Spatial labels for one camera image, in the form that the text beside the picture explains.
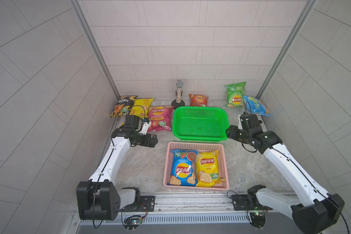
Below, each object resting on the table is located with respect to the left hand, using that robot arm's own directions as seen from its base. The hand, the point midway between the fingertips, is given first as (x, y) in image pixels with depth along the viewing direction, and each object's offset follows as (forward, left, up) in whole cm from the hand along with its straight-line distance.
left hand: (151, 137), depth 82 cm
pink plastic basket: (-2, -28, -7) cm, 29 cm away
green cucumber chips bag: (+36, -57, +1) cm, 67 cm away
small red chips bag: (+35, -30, -4) cm, 46 cm away
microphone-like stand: (+33, -15, -5) cm, 36 cm away
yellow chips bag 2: (-13, -31, -5) cm, 34 cm away
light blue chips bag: (+25, -69, 0) cm, 73 cm away
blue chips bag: (-17, -18, -5) cm, 25 cm away
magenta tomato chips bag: (+17, -3, -4) cm, 18 cm away
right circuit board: (-37, -53, -11) cm, 66 cm away
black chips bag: (+29, +25, -5) cm, 39 cm away
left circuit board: (-38, +5, -10) cm, 40 cm away
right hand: (0, -41, +7) cm, 42 cm away
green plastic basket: (+19, -30, -12) cm, 38 cm away
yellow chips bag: (+27, +13, -5) cm, 30 cm away
